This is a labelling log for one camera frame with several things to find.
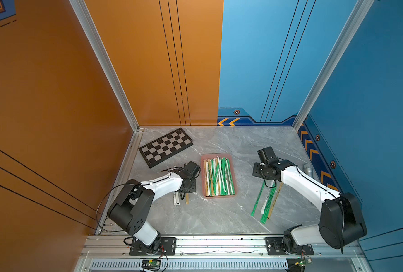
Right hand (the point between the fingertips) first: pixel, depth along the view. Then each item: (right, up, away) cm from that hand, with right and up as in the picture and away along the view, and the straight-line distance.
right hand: (255, 171), depth 89 cm
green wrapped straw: (+1, -14, -2) cm, 14 cm away
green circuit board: (-49, -36, -18) cm, 63 cm away
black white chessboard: (-55, +11, +15) cm, 58 cm away
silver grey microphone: (+31, 0, +5) cm, 31 cm away
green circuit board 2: (+14, -35, -20) cm, 42 cm away
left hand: (-35, -9, +3) cm, 36 cm away
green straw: (-15, -6, +4) cm, 17 cm away
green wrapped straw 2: (+5, -16, -4) cm, 18 cm away
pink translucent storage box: (-24, -3, +6) cm, 25 cm away
